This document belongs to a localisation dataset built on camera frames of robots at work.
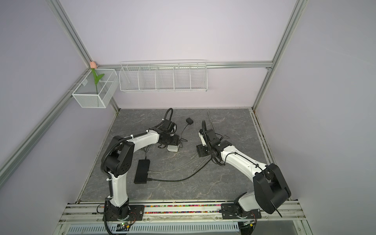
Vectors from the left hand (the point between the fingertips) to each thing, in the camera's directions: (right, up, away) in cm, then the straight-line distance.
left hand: (176, 142), depth 98 cm
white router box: (-1, -3, -5) cm, 6 cm away
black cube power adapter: (+9, +14, +14) cm, 22 cm away
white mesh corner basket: (-53, +31, -12) cm, 62 cm away
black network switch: (-18, -15, -14) cm, 27 cm away
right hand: (+17, -3, -11) cm, 21 cm away
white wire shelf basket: (-9, +45, 0) cm, 46 cm away
